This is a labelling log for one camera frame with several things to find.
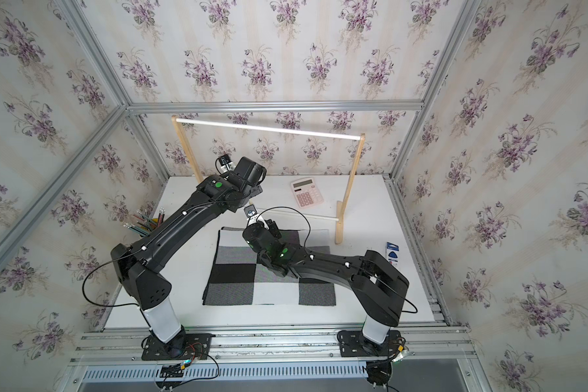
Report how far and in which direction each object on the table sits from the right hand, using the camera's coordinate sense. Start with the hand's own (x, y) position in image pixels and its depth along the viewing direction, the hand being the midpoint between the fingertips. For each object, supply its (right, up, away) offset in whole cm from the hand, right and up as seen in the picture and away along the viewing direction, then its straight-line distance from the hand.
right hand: (261, 221), depth 81 cm
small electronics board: (-24, -43, -10) cm, 51 cm away
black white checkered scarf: (-9, -21, +5) cm, 24 cm away
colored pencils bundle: (-43, -2, +5) cm, 44 cm away
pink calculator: (+17, +11, +30) cm, 36 cm away
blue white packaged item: (+49, -14, +12) cm, 53 cm away
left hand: (-2, +11, -2) cm, 11 cm away
